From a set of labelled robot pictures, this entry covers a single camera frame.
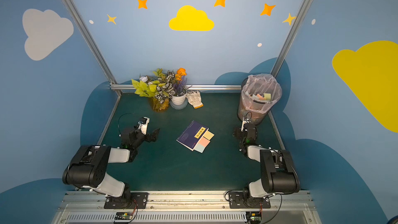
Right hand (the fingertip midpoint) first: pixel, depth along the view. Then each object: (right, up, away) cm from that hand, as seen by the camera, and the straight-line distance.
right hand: (247, 125), depth 95 cm
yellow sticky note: (-24, -6, +1) cm, 25 cm away
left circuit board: (-65, -40, -23) cm, 80 cm away
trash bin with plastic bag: (+11, +21, +7) cm, 25 cm away
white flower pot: (-45, +15, +16) cm, 50 cm away
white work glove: (-34, +18, +23) cm, 45 cm away
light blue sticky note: (-30, -13, -4) cm, 33 cm away
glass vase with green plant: (-53, +23, -6) cm, 58 cm away
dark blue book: (-34, -6, +1) cm, 35 cm away
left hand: (-59, +1, -2) cm, 59 cm away
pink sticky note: (-27, -10, -1) cm, 29 cm away
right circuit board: (-4, -41, -23) cm, 47 cm away
